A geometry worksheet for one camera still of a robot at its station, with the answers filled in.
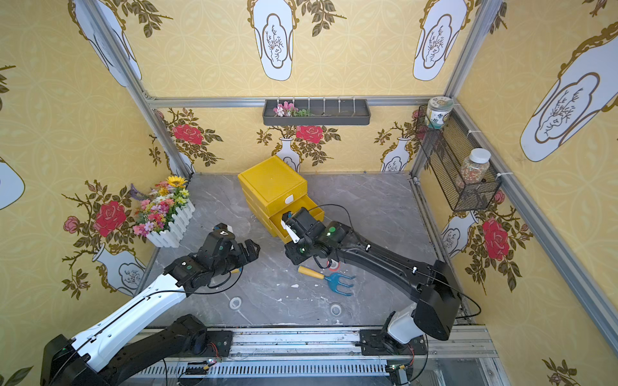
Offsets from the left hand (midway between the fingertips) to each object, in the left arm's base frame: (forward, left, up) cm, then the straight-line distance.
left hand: (243, 249), depth 81 cm
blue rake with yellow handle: (-6, -31, -12) cm, 34 cm away
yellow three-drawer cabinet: (+20, -9, +8) cm, 24 cm away
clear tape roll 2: (-17, -31, -12) cm, 37 cm away
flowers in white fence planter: (+15, +30, +2) cm, 34 cm away
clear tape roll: (-14, +3, -12) cm, 19 cm away
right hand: (-1, -18, +4) cm, 18 cm away
